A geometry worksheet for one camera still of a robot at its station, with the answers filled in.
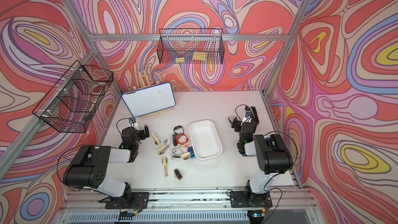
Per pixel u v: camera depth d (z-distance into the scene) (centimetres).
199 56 91
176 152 88
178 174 76
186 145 91
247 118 80
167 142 92
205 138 93
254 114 102
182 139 94
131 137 72
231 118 101
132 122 79
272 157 47
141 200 72
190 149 84
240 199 73
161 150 87
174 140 90
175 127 96
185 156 85
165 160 84
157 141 91
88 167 46
